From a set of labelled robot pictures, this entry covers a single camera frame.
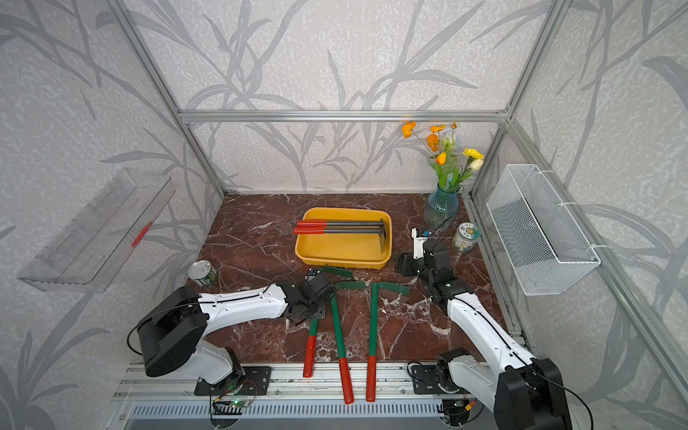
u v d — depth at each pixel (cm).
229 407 72
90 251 66
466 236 96
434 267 63
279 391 72
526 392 39
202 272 90
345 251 102
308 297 66
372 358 76
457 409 76
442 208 101
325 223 101
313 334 81
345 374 74
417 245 75
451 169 95
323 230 99
